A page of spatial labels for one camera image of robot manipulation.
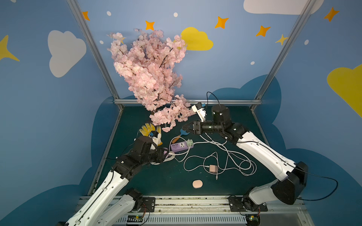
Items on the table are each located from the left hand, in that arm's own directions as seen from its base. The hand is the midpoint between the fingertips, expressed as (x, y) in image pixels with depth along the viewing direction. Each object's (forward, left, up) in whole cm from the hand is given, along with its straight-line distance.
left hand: (166, 148), depth 73 cm
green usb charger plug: (+12, -13, -13) cm, 22 cm away
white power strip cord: (+6, -44, -21) cm, 49 cm away
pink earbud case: (-12, -18, -19) cm, 29 cm away
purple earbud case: (-2, 0, +1) cm, 3 cm away
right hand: (+7, -10, +11) cm, 17 cm away
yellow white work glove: (+27, +19, -21) cm, 40 cm away
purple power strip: (+12, -9, -19) cm, 24 cm away
